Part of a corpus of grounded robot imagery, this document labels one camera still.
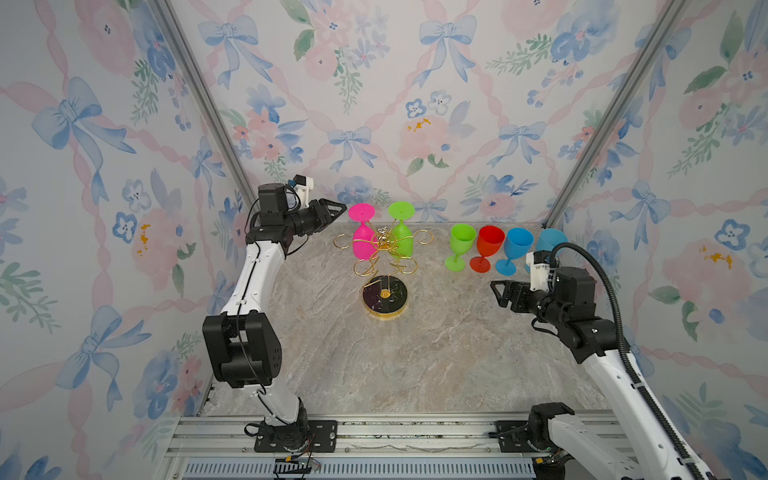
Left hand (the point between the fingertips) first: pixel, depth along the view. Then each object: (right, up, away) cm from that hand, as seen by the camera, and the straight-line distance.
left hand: (344, 206), depth 79 cm
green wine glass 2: (+35, -9, +17) cm, 40 cm away
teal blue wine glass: (+64, -8, +19) cm, 67 cm away
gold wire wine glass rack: (+10, -26, +19) cm, 34 cm away
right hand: (+41, -20, -3) cm, 46 cm away
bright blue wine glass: (+52, -9, +15) cm, 55 cm away
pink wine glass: (+5, -11, -2) cm, 12 cm away
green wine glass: (+16, -7, +8) cm, 19 cm away
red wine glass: (+44, -8, +17) cm, 48 cm away
